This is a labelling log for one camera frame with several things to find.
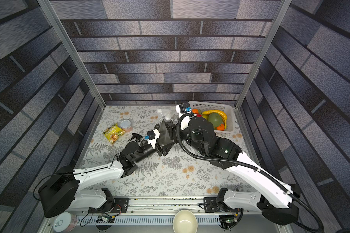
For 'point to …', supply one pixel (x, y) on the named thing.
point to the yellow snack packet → (113, 132)
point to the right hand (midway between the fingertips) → (170, 120)
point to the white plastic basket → (227, 109)
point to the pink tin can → (126, 125)
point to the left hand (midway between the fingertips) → (170, 136)
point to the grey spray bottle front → (165, 138)
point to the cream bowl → (185, 221)
